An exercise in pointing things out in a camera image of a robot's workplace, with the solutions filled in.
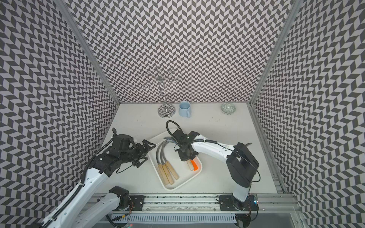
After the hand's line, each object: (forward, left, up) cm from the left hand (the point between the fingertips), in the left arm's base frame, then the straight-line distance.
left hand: (152, 152), depth 74 cm
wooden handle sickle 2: (+10, -3, -15) cm, 18 cm away
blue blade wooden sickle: (-2, -20, -10) cm, 22 cm away
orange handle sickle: (-2, -22, -13) cm, 26 cm away
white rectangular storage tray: (-3, -14, -16) cm, 21 cm away
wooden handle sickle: (-2, -2, -15) cm, 15 cm away
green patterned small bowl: (+44, -50, -13) cm, 68 cm away
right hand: (+1, -18, -11) cm, 21 cm away
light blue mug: (+39, -16, -10) cm, 44 cm away
